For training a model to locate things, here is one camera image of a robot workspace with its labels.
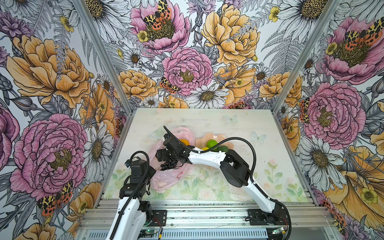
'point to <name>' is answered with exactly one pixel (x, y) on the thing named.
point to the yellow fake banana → (185, 142)
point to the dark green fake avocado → (223, 148)
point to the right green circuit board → (278, 231)
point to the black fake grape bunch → (169, 164)
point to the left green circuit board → (147, 233)
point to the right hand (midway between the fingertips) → (162, 158)
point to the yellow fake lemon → (205, 148)
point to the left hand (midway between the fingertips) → (151, 172)
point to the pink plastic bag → (167, 180)
